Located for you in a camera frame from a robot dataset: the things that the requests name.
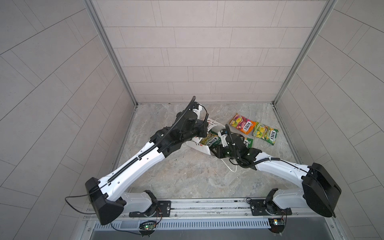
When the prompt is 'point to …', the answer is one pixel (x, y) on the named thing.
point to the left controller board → (147, 225)
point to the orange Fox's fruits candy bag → (242, 123)
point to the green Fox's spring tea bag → (263, 132)
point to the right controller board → (277, 225)
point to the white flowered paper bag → (195, 143)
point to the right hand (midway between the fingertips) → (211, 150)
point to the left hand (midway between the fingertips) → (212, 123)
